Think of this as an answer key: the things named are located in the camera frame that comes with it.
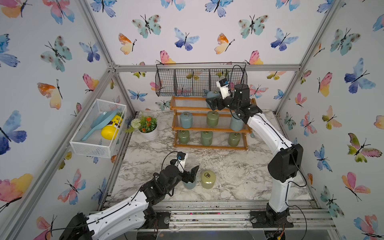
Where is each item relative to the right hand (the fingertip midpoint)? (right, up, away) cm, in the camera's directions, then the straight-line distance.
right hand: (214, 93), depth 81 cm
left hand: (-12, -37, -3) cm, 39 cm away
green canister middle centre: (0, -13, +8) cm, 15 cm away
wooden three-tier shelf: (-12, -17, +38) cm, 43 cm away
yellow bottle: (-49, -20, -11) cm, 55 cm away
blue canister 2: (-16, -13, +6) cm, 21 cm away
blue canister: (-14, -51, +4) cm, 53 cm away
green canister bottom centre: (-3, -25, +15) cm, 30 cm away
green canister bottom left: (-18, -24, +15) cm, 34 cm away
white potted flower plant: (-41, -18, +14) cm, 47 cm away
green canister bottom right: (+14, -25, +15) cm, 33 cm away
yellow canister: (-4, -45, -1) cm, 46 cm away
